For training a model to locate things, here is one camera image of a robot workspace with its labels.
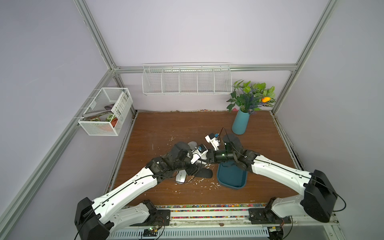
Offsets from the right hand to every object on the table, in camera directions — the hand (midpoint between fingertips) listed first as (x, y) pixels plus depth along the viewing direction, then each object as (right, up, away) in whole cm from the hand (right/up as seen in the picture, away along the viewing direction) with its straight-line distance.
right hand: (197, 158), depth 72 cm
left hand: (+1, -1, +1) cm, 2 cm away
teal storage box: (+20, -13, +15) cm, 28 cm away
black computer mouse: (+4, -13, +17) cm, 21 cm away
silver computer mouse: (-10, -13, +13) cm, 21 cm away
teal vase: (+29, +18, +27) cm, 43 cm away
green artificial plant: (+28, +32, +10) cm, 44 cm away
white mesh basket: (-47, +21, +3) cm, 52 cm away
